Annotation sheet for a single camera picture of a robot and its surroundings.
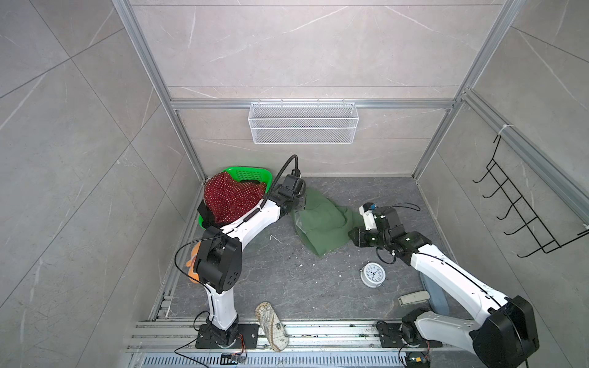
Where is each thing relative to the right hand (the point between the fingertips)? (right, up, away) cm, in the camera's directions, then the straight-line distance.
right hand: (355, 233), depth 82 cm
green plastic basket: (-39, +24, +25) cm, 52 cm away
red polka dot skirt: (-54, +13, +22) cm, 60 cm away
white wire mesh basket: (-19, +46, +19) cm, 53 cm away
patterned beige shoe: (-29, -28, -9) cm, 42 cm away
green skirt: (-11, +2, +9) cm, 14 cm away
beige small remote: (+21, -21, -4) cm, 30 cm away
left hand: (-20, +15, +9) cm, 26 cm away
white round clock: (+7, -16, +2) cm, 17 cm away
